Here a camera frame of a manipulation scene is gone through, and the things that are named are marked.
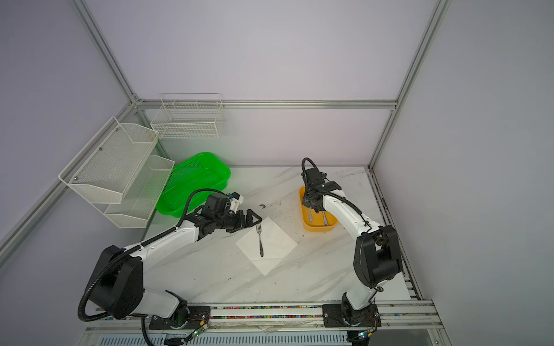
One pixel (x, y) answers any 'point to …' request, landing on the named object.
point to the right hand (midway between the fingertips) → (310, 200)
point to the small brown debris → (262, 205)
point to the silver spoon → (310, 215)
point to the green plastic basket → (203, 171)
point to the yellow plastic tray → (317, 225)
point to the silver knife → (325, 220)
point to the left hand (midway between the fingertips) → (253, 223)
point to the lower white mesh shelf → (141, 195)
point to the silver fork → (259, 231)
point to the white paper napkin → (276, 244)
